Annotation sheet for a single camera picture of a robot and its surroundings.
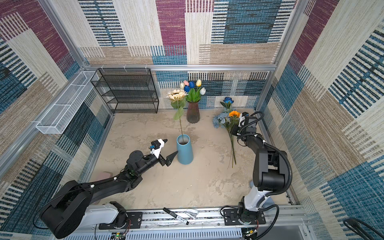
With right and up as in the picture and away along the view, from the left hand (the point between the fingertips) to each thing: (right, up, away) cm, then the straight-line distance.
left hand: (171, 144), depth 78 cm
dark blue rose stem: (+36, +26, +30) cm, 54 cm away
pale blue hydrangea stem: (+30, +13, +30) cm, 44 cm away
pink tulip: (+7, +36, +17) cm, 40 cm away
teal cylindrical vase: (+7, -3, 0) cm, 7 cm away
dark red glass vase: (+11, +17, +27) cm, 34 cm away
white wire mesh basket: (-53, +12, -7) cm, 55 cm away
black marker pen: (+3, -35, -4) cm, 35 cm away
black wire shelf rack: (-38, +35, +34) cm, 61 cm away
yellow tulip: (+14, +36, +16) cm, 42 cm away
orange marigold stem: (+37, +12, +18) cm, 43 cm away
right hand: (+35, +7, +18) cm, 40 cm away
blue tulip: (+10, +34, +16) cm, 39 cm away
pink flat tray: (-43, -19, +9) cm, 48 cm away
